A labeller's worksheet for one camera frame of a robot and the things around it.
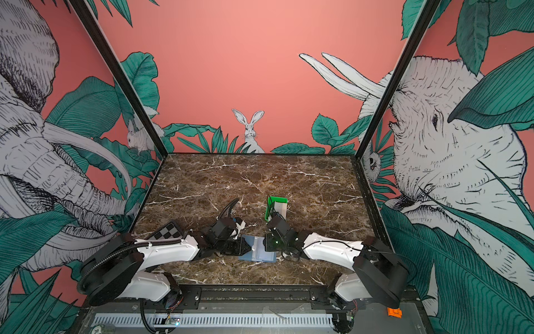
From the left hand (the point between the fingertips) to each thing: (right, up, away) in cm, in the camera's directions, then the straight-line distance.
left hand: (252, 247), depth 83 cm
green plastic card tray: (+7, +15, +16) cm, 23 cm away
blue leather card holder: (+2, -3, +2) cm, 4 cm away
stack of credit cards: (+12, +14, +12) cm, 22 cm away
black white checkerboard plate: (-36, +5, +5) cm, 37 cm away
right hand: (+4, +3, 0) cm, 5 cm away
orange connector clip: (+51, -18, -13) cm, 55 cm away
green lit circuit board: (-26, -21, -12) cm, 36 cm away
